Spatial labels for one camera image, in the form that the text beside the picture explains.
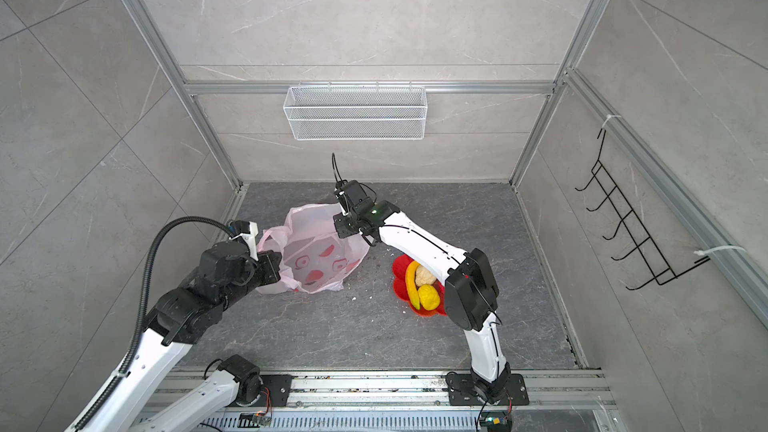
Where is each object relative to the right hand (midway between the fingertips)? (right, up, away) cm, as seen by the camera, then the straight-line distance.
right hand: (343, 220), depth 86 cm
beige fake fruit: (+24, -17, +2) cm, 30 cm away
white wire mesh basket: (+2, +36, +14) cm, 39 cm away
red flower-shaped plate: (+17, -21, +3) cm, 28 cm away
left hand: (-12, -6, -16) cm, 21 cm away
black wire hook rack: (+70, +5, -14) cm, 71 cm away
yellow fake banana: (+20, -19, +2) cm, 28 cm away
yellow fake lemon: (+25, -22, -3) cm, 34 cm away
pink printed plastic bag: (-11, -13, +12) cm, 21 cm away
